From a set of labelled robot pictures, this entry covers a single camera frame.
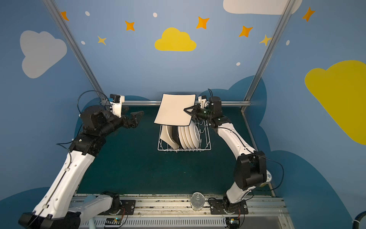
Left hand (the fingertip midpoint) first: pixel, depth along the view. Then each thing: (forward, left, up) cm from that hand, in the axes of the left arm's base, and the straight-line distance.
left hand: (133, 108), depth 67 cm
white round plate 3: (0, -28, -25) cm, 37 cm away
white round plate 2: (-1, -26, -26) cm, 36 cm away
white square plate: (+10, -17, -11) cm, 23 cm away
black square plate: (+2, -19, -26) cm, 32 cm away
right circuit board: (-41, -52, -42) cm, 78 cm away
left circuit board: (-41, +12, -42) cm, 60 cm away
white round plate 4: (+5, -32, -26) cm, 41 cm away
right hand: (+8, -25, -8) cm, 27 cm away
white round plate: (0, -23, -24) cm, 33 cm away
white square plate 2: (-1, -13, -22) cm, 26 cm away
